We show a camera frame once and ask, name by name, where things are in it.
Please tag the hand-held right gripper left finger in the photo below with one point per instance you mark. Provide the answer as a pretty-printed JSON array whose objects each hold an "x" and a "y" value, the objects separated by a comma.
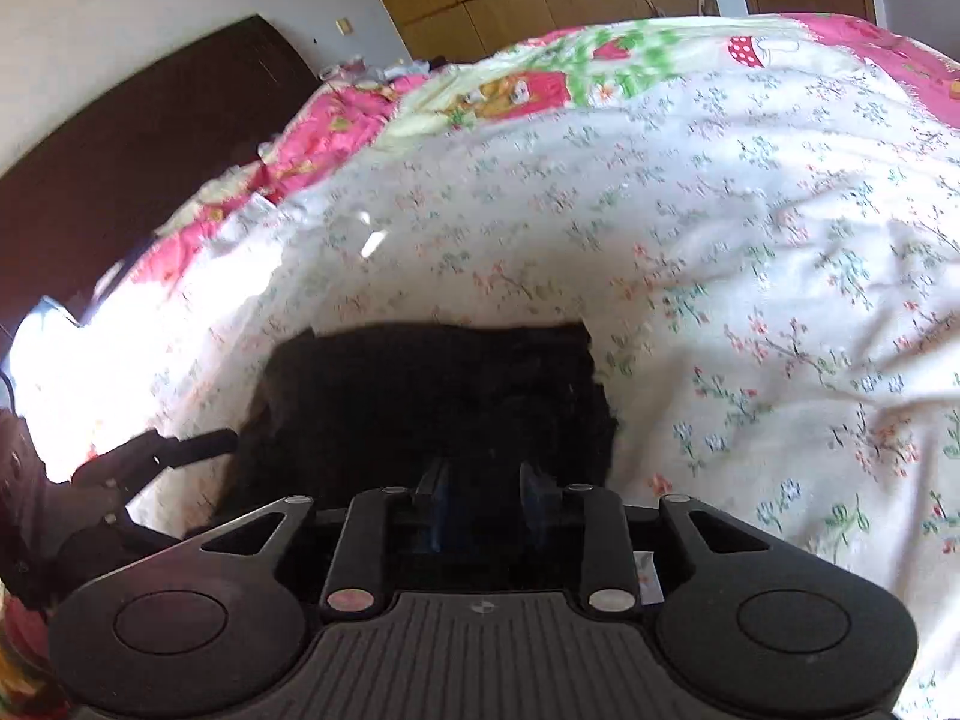
[{"x": 436, "y": 499}]

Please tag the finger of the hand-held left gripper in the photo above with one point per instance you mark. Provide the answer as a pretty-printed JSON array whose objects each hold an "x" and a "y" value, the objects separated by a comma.
[{"x": 180, "y": 446}]

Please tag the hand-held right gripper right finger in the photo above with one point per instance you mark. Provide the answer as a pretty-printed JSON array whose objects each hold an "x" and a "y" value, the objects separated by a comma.
[{"x": 536, "y": 499}]

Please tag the black pants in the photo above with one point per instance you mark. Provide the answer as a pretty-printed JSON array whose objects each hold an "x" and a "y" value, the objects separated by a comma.
[{"x": 420, "y": 390}]

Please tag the person's red clothing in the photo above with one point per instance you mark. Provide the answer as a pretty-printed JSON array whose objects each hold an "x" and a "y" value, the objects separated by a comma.
[{"x": 26, "y": 652}]

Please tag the dark wooden headboard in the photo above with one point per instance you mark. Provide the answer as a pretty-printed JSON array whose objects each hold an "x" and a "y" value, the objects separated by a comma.
[{"x": 135, "y": 135}]

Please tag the floral printed blanket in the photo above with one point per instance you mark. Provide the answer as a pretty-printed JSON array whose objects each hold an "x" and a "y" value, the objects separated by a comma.
[{"x": 675, "y": 202}]

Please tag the small white clutter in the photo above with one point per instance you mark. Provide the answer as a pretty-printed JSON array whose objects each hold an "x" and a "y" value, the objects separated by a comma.
[{"x": 367, "y": 71}]

